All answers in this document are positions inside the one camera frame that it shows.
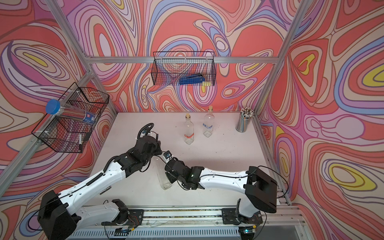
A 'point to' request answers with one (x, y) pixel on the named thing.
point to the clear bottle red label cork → (189, 130)
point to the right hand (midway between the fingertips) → (171, 171)
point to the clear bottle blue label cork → (209, 122)
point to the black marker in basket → (80, 143)
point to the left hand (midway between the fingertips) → (161, 142)
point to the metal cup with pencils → (245, 115)
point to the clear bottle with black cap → (159, 164)
